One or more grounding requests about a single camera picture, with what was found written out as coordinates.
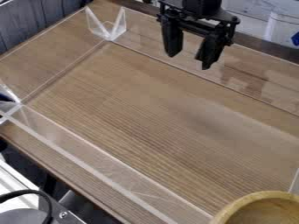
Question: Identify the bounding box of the clear acrylic barrier wall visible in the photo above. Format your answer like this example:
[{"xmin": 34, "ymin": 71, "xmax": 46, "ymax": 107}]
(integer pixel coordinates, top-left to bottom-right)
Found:
[{"xmin": 0, "ymin": 84, "xmax": 211, "ymax": 224}]

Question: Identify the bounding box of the black cable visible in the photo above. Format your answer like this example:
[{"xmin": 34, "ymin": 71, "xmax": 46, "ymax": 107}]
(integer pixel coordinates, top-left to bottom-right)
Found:
[{"xmin": 0, "ymin": 189, "xmax": 54, "ymax": 224}]

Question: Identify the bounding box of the clear acrylic corner bracket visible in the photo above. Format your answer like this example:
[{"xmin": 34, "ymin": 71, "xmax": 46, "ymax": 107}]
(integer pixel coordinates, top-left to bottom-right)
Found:
[{"xmin": 86, "ymin": 7, "xmax": 127, "ymax": 41}]

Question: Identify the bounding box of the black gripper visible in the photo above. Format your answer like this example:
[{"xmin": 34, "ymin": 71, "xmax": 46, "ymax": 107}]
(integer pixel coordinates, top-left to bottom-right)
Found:
[{"xmin": 158, "ymin": 0, "xmax": 241, "ymax": 70}]

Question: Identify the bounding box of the brown wooden bowl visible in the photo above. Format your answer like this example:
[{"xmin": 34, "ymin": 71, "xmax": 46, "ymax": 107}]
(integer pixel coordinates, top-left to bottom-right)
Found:
[{"xmin": 210, "ymin": 191, "xmax": 299, "ymax": 224}]

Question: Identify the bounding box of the metal bracket with screw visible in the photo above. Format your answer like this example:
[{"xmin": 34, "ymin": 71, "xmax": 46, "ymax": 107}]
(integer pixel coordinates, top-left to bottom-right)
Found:
[{"xmin": 47, "ymin": 191, "xmax": 87, "ymax": 224}]

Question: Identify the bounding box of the white container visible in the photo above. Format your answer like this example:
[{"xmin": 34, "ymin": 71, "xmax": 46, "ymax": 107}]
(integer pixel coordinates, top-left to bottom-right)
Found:
[{"xmin": 265, "ymin": 11, "xmax": 299, "ymax": 49}]

